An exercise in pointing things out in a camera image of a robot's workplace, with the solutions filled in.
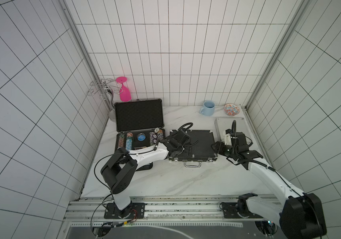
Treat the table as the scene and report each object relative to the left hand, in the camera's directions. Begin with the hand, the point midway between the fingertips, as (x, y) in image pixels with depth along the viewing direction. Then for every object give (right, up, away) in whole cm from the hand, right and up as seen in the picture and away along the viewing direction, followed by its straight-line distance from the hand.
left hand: (183, 150), depth 88 cm
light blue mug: (+21, +27, +23) cm, 41 cm away
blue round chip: (-28, +7, +9) cm, 30 cm away
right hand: (+18, +5, -3) cm, 19 cm away
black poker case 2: (-29, +15, +11) cm, 35 cm away
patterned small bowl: (+41, +27, +29) cm, 57 cm away
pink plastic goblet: (-42, +37, +19) cm, 59 cm away
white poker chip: (-17, +12, +10) cm, 23 cm away
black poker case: (+11, +2, -1) cm, 12 cm away
